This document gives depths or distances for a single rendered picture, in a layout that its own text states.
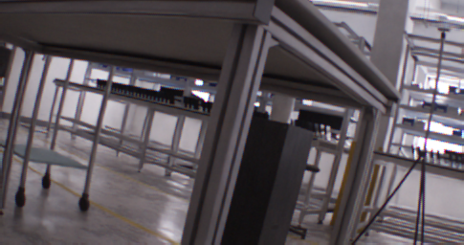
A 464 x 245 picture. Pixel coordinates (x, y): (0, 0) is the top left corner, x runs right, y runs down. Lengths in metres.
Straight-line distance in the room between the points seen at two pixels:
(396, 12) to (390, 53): 0.52
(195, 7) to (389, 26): 5.04
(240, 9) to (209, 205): 0.28
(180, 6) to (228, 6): 0.09
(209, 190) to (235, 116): 0.11
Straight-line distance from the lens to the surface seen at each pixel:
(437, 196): 7.68
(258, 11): 0.68
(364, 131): 1.35
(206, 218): 0.71
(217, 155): 0.70
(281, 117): 2.05
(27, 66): 2.54
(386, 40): 5.66
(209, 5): 0.71
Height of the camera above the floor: 0.76
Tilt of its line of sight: 2 degrees up
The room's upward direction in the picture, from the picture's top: 14 degrees clockwise
